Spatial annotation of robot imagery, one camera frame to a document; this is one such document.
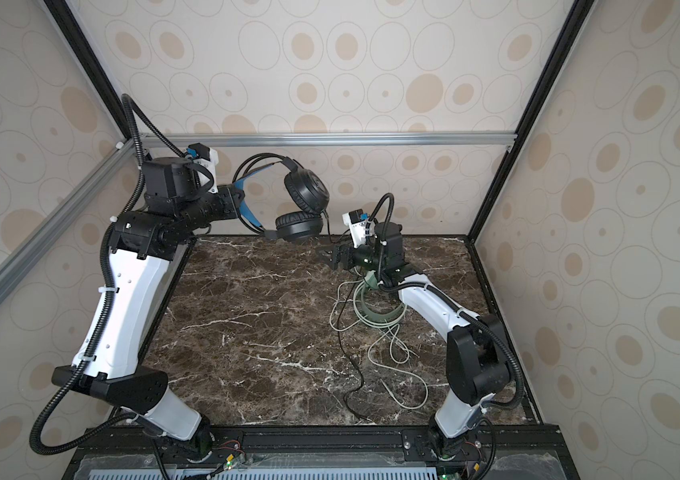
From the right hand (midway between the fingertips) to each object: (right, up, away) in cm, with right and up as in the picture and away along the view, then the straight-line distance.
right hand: (327, 246), depth 80 cm
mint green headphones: (+13, -11, +20) cm, 26 cm away
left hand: (-16, +12, -16) cm, 26 cm away
